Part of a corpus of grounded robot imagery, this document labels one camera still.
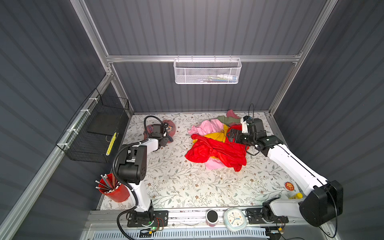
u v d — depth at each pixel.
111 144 0.69
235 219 0.71
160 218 0.73
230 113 1.17
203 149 0.91
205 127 1.02
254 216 0.73
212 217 0.69
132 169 0.51
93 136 0.73
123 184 0.51
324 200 0.40
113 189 0.68
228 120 1.13
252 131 0.63
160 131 0.81
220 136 0.96
